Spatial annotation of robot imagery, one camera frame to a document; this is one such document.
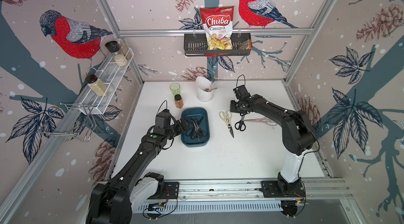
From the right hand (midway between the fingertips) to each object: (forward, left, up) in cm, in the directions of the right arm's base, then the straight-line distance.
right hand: (231, 107), depth 97 cm
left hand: (-15, +25, +6) cm, 30 cm away
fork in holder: (+15, +13, +2) cm, 20 cm away
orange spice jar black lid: (+4, +34, 0) cm, 34 cm away
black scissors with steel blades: (-9, -6, -7) cm, 13 cm away
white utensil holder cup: (+13, +17, +1) cm, 21 cm away
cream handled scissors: (-2, +2, -7) cm, 8 cm away
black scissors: (-15, +24, -6) cm, 29 cm away
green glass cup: (+18, +39, -3) cm, 44 cm away
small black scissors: (-16, +19, -6) cm, 25 cm away
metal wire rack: (-25, +70, +22) cm, 78 cm away
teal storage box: (-2, +22, -6) cm, 23 cm away
